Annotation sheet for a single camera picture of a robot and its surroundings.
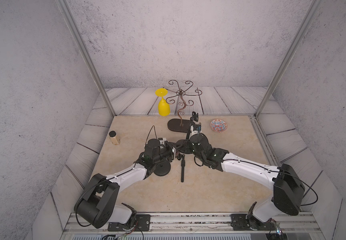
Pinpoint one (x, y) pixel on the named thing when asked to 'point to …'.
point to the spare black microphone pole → (182, 166)
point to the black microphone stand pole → (195, 117)
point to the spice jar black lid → (112, 133)
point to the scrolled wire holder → (182, 92)
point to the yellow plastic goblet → (164, 106)
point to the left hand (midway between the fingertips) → (186, 146)
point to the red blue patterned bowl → (218, 125)
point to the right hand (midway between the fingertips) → (184, 141)
